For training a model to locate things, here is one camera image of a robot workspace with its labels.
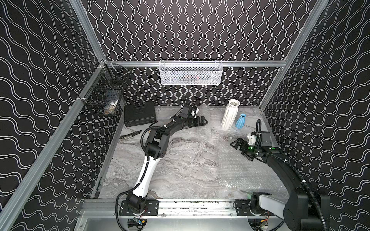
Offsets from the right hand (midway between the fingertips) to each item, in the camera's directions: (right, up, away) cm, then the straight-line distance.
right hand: (237, 147), depth 86 cm
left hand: (-18, +16, +17) cm, 30 cm away
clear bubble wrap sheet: (+1, -15, 0) cm, 15 cm away
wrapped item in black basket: (-83, +34, +18) cm, 92 cm away
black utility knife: (-73, +5, +15) cm, 75 cm away
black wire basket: (-84, +34, +6) cm, 90 cm away
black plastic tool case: (-68, +21, +28) cm, 76 cm away
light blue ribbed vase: (+8, +15, +16) cm, 23 cm away
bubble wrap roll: (-19, +8, +9) cm, 22 cm away
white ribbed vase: (-1, +20, +9) cm, 22 cm away
